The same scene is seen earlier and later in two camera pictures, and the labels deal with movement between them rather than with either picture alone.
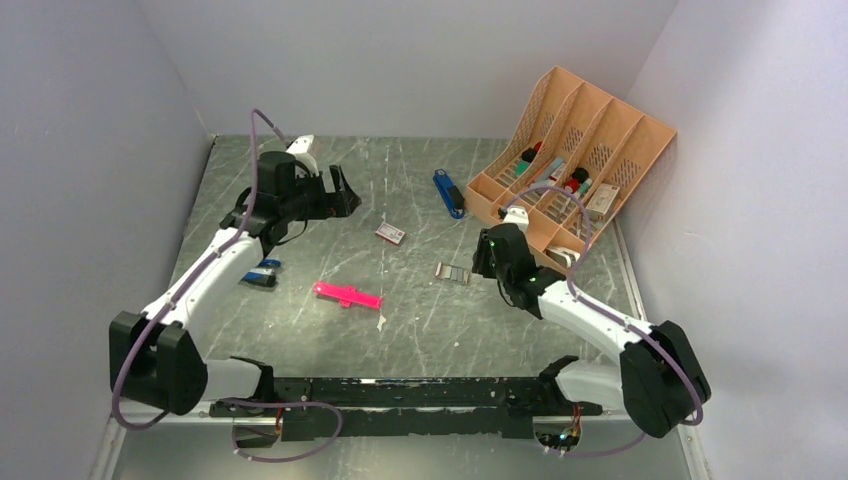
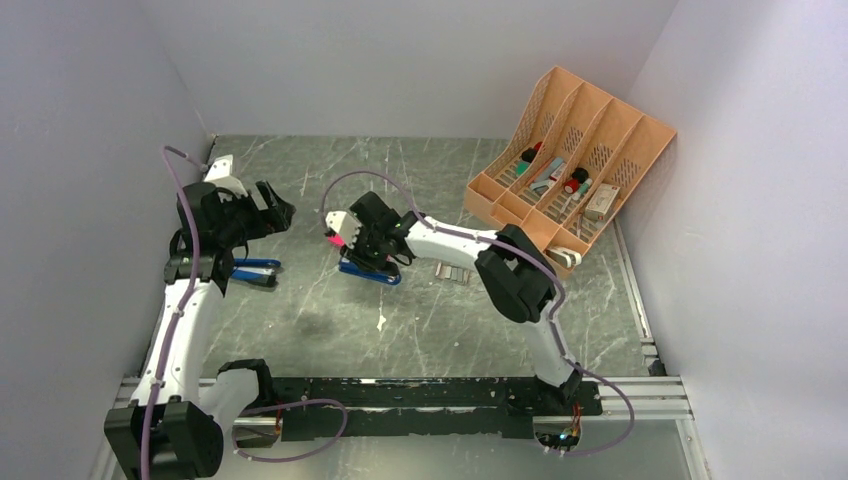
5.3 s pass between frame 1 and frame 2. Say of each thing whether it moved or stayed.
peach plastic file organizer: stayed
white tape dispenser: stayed
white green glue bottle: stayed
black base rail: stayed
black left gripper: moved
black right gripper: moved
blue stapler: moved
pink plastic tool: moved
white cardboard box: stayed
